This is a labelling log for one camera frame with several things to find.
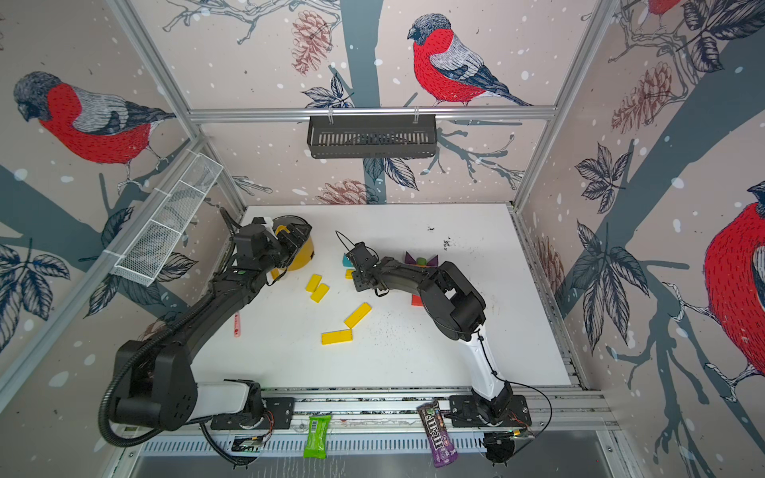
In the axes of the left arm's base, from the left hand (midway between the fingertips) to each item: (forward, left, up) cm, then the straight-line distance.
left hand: (311, 227), depth 84 cm
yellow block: (-2, -8, -23) cm, 25 cm away
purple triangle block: (+3, -29, -21) cm, 36 cm away
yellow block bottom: (-23, -7, -22) cm, 33 cm away
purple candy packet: (-50, -35, -22) cm, 65 cm away
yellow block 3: (-8, +1, -23) cm, 25 cm away
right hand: (-1, -14, -23) cm, 27 cm away
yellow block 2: (-16, -13, -23) cm, 31 cm away
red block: (-12, -31, -23) cm, 40 cm away
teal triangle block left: (+3, -7, -23) cm, 24 cm away
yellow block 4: (-5, +4, -23) cm, 24 cm away
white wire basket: (-7, +45, -1) cm, 45 cm away
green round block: (+4, -33, -23) cm, 41 cm away
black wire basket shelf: (+41, -16, +4) cm, 44 cm away
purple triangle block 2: (+2, -38, -21) cm, 44 cm away
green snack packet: (-50, -5, -22) cm, 54 cm away
